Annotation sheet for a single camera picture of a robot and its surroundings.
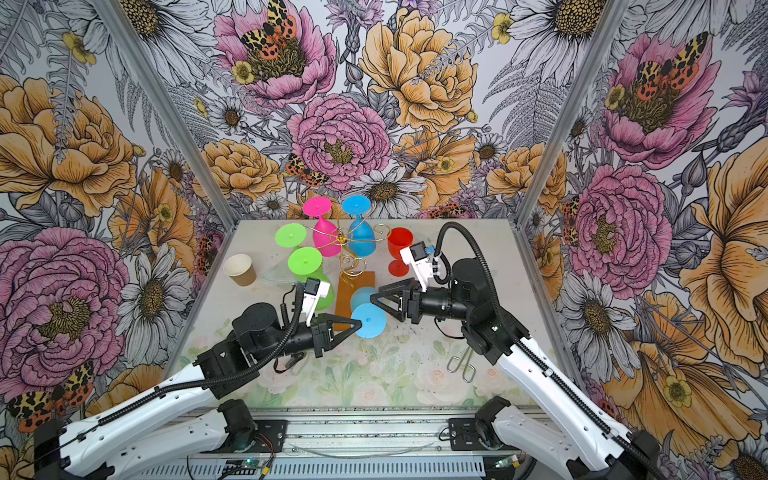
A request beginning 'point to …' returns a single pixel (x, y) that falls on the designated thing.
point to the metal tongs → (469, 371)
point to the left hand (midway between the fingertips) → (360, 334)
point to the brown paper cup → (240, 268)
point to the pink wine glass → (325, 235)
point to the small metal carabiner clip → (295, 357)
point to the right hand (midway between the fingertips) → (379, 305)
